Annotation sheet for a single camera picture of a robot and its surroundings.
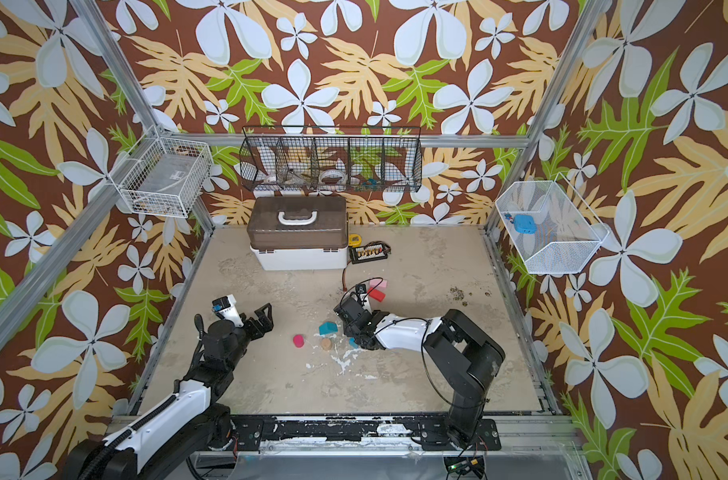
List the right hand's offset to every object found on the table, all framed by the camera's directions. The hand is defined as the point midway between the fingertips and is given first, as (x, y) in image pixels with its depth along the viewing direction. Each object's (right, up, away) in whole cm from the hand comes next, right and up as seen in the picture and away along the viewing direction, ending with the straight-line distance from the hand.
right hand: (355, 318), depth 93 cm
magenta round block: (-17, -6, -4) cm, 19 cm away
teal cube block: (0, -7, -5) cm, 8 cm away
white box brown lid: (-17, +27, -3) cm, 32 cm away
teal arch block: (-8, -3, -2) cm, 9 cm away
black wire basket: (-10, +52, +5) cm, 53 cm away
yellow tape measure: (0, +26, +21) cm, 34 cm away
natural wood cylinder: (-8, -6, -7) cm, 12 cm away
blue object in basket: (+50, +29, -7) cm, 58 cm away
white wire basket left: (-56, +43, -7) cm, 71 cm away
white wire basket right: (+55, +28, -9) cm, 63 cm away
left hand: (-28, +5, -8) cm, 30 cm away
